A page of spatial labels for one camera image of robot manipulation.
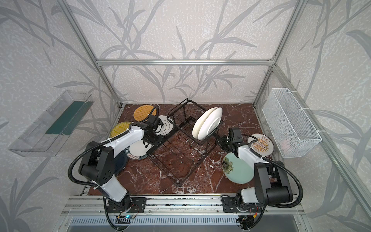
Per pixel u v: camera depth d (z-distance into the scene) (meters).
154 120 0.75
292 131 0.63
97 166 0.46
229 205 0.73
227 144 0.77
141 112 1.15
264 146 0.96
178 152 0.93
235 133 0.71
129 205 0.71
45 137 0.64
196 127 0.65
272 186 0.43
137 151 0.90
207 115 0.65
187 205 0.75
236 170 0.84
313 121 0.63
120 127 1.05
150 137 0.68
